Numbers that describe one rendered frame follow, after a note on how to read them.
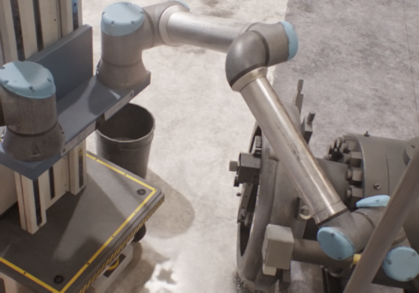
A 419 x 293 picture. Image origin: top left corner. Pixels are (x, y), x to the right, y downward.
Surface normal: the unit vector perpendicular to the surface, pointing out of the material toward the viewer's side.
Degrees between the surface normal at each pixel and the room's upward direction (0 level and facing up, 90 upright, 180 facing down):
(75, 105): 0
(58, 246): 0
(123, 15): 5
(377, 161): 9
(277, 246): 68
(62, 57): 90
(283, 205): 48
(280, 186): 40
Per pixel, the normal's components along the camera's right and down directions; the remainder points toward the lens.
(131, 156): 0.39, 0.69
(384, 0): 0.13, -0.74
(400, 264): 0.05, 0.11
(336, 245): -0.76, 0.38
